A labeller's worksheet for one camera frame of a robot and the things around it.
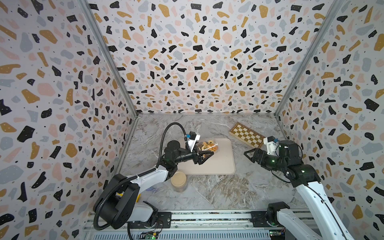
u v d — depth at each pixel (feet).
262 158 2.06
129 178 1.51
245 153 2.30
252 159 2.10
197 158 2.26
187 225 2.40
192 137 2.25
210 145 2.40
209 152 2.34
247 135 3.48
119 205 1.36
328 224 1.33
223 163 3.19
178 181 2.50
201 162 2.27
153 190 2.68
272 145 2.20
